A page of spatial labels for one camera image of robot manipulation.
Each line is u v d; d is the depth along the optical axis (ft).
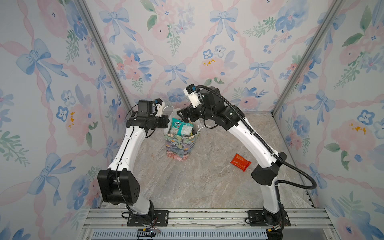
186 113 2.02
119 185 1.36
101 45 2.67
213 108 1.71
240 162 2.98
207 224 2.40
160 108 2.41
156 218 2.40
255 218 2.41
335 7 2.27
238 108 1.70
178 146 2.69
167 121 2.32
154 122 2.22
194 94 1.96
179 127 2.81
